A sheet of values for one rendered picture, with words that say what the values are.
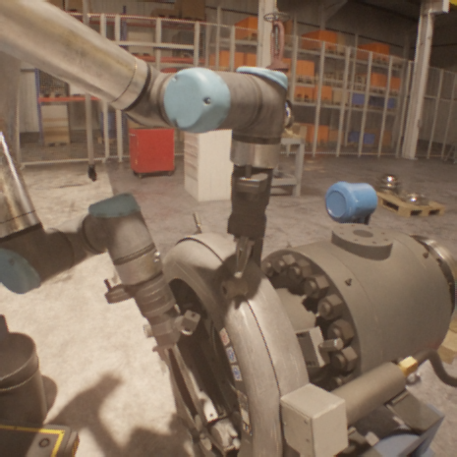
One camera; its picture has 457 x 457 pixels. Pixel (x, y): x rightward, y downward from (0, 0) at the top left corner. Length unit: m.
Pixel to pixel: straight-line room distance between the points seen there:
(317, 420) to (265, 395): 0.13
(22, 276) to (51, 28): 0.38
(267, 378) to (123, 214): 0.42
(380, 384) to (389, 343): 0.31
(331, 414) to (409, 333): 0.55
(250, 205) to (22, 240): 0.40
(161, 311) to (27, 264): 0.26
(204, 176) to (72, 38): 4.24
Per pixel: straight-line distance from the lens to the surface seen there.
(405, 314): 1.13
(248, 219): 0.64
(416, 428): 1.50
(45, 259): 0.64
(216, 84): 0.48
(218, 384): 1.04
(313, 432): 0.66
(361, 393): 0.75
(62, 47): 0.50
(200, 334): 1.08
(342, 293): 0.97
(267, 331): 0.70
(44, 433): 1.32
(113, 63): 0.53
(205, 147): 4.61
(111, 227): 0.63
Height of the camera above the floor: 1.31
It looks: 21 degrees down
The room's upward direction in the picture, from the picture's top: 2 degrees clockwise
